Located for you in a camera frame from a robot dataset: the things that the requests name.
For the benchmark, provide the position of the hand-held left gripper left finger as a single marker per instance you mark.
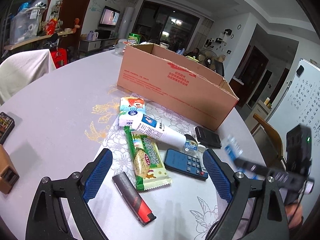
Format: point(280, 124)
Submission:
point(97, 177)

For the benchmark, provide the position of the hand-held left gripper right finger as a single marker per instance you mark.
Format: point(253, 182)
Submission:
point(217, 177)

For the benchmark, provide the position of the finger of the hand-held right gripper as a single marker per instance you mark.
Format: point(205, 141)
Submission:
point(252, 167)

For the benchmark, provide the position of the blue and white small packet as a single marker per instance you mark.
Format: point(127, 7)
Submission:
point(232, 148)

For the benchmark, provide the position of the strawberry print tissue pack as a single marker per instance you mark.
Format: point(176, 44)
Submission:
point(132, 104)

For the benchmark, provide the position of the cardboard box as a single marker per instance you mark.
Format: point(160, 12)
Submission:
point(162, 80)

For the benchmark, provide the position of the round grey desktop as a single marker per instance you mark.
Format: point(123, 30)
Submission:
point(62, 100)

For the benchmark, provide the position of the person's right hand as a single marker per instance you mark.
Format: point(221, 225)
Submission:
point(295, 215)

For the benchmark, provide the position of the wooden chair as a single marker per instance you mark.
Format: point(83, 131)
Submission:
point(271, 135)

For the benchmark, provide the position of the red and black lighter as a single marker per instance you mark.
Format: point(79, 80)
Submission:
point(130, 195)

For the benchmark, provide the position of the small clear bottle black cap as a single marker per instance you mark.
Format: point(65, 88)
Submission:
point(191, 147)

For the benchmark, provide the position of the blue remote control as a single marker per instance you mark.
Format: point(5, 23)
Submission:
point(180, 161)

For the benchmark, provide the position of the black flat case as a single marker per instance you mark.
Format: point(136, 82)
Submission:
point(207, 137)

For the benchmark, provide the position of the green snack packet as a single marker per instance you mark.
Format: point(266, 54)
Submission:
point(146, 160)

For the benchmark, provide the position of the whiteboard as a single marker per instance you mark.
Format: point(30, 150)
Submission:
point(302, 97)

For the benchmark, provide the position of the white tissue pack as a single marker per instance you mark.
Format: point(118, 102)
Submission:
point(126, 120)

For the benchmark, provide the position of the white tube with blue label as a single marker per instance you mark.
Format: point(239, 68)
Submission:
point(160, 131)

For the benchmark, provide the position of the brown box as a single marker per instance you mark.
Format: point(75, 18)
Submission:
point(6, 172)

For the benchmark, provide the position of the dark wooden door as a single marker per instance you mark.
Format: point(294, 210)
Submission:
point(252, 65)

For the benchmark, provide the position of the black office chair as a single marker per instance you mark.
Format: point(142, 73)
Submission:
point(220, 68)

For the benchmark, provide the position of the dark phone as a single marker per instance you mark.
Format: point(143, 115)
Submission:
point(5, 126)

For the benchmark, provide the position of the standing fan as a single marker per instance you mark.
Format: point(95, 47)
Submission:
point(207, 60)

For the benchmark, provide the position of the white covered chair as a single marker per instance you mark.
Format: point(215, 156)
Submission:
point(22, 72)

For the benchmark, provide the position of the glass jar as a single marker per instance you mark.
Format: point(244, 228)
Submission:
point(120, 48)

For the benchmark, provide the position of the television cabinet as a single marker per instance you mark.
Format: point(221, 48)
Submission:
point(91, 45)

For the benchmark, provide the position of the purple kettle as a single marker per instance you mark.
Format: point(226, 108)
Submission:
point(92, 35)

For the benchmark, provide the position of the green can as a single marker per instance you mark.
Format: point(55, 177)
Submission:
point(133, 39)

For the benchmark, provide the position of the orange plush toy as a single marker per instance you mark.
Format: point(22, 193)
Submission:
point(77, 23)

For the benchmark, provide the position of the white standing air conditioner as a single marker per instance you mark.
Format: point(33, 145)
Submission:
point(127, 22)

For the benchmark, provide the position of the television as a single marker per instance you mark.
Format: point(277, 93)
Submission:
point(109, 17)

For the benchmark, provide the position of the dark glass sliding door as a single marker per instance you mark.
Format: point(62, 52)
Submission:
point(160, 22)

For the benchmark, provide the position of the clear storage bin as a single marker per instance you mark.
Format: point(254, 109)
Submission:
point(23, 27)

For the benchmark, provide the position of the brown wooden door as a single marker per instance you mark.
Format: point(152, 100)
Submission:
point(75, 10)

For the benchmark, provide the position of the wooden wall shelf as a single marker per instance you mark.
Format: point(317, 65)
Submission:
point(32, 38)

